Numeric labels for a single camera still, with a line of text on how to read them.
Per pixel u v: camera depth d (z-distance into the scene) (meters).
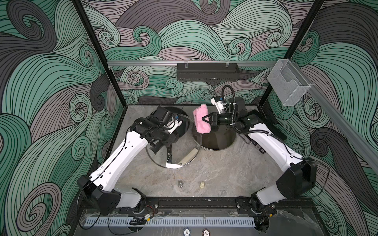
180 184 0.77
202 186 0.78
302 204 0.74
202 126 0.73
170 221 0.70
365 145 0.52
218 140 1.11
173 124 0.59
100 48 0.87
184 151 0.92
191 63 0.95
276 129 0.99
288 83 0.80
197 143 0.89
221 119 0.67
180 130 0.93
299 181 0.41
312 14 0.73
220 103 0.70
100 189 0.38
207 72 0.98
